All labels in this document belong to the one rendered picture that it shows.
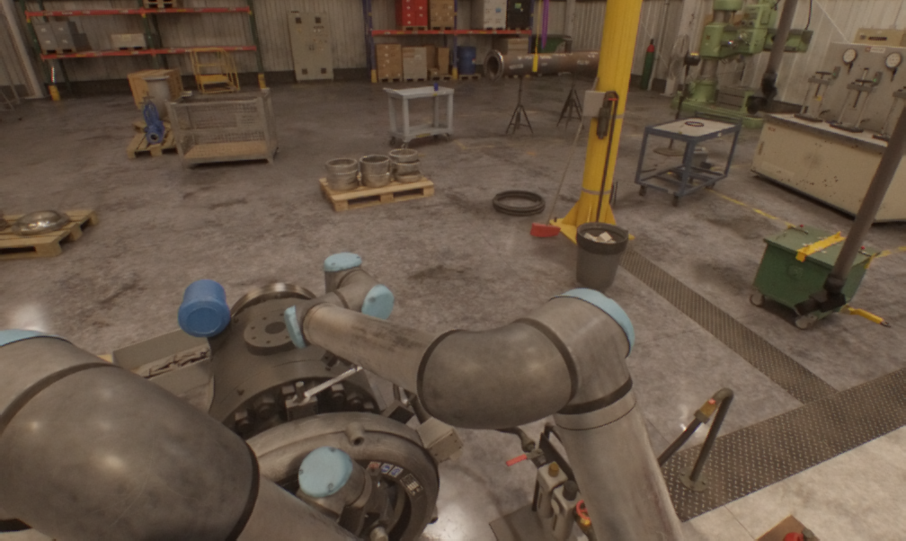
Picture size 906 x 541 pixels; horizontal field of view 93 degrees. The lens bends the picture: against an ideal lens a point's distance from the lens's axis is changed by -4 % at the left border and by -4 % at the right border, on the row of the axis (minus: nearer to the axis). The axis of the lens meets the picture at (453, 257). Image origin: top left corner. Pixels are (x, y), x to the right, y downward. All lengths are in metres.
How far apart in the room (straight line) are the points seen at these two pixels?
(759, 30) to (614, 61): 7.55
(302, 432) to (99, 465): 0.89
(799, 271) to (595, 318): 3.27
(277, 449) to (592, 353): 0.89
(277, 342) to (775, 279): 3.34
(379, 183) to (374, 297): 4.37
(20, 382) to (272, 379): 1.16
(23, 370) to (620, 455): 0.59
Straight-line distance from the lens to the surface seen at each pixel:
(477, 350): 0.51
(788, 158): 7.05
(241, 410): 1.59
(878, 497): 2.99
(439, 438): 1.41
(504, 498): 2.28
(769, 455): 2.86
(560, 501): 1.75
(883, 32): 11.61
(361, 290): 1.01
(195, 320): 1.79
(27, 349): 0.49
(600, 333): 0.57
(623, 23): 4.20
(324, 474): 0.91
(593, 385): 0.58
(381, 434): 1.31
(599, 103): 4.18
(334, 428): 1.25
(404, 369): 0.60
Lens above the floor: 1.89
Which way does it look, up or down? 28 degrees down
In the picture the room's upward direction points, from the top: straight up
